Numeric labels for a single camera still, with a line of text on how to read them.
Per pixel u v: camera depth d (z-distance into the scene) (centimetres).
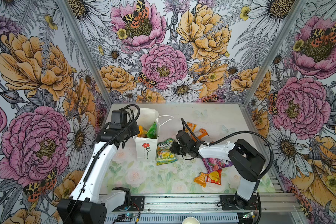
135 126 68
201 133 99
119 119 56
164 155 89
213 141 61
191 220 66
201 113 115
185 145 72
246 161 49
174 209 74
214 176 83
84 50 88
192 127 104
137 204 74
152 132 89
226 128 105
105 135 51
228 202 74
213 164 85
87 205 37
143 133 91
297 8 72
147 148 76
